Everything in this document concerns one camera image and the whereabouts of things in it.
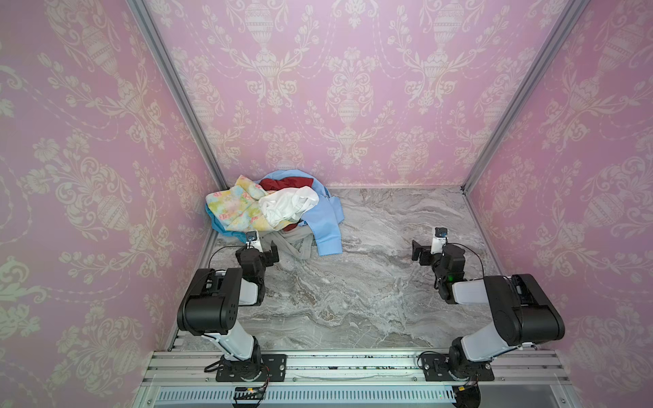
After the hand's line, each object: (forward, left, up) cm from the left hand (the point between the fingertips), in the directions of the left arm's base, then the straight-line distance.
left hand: (261, 243), depth 94 cm
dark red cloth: (+30, -5, +3) cm, 31 cm away
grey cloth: (+3, -13, -3) cm, 14 cm away
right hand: (+2, -62, +2) cm, 62 cm away
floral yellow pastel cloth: (+15, +12, +2) cm, 19 cm away
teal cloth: (+10, +20, -3) cm, 23 cm away
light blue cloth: (+12, -24, +1) cm, 26 cm away
